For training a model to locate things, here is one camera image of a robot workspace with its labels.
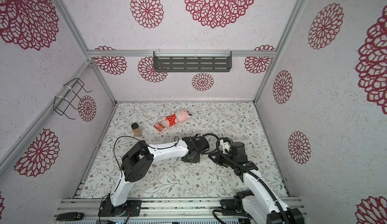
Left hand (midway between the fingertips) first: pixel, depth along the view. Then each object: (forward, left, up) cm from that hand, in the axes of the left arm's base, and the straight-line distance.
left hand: (192, 161), depth 90 cm
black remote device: (-27, +55, +5) cm, 62 cm away
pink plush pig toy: (+30, +8, +7) cm, 32 cm away
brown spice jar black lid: (+18, +36, +7) cm, 41 cm away
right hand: (-1, -9, +11) cm, 14 cm away
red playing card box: (+24, +23, +2) cm, 33 cm away
